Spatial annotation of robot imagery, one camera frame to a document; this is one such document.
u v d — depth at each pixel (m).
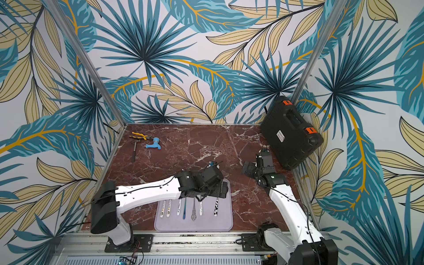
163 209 0.82
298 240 0.40
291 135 0.88
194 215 0.82
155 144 1.07
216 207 0.83
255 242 0.73
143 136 1.10
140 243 0.72
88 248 0.74
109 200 0.46
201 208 0.82
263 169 0.61
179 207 0.83
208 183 0.57
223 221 0.81
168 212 0.82
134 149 1.05
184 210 0.82
